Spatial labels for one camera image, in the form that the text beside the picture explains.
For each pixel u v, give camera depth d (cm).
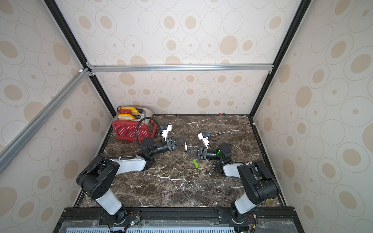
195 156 74
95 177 46
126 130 95
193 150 74
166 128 75
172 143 73
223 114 125
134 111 95
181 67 91
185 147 74
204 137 74
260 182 46
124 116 90
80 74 85
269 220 73
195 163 92
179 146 74
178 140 74
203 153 70
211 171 89
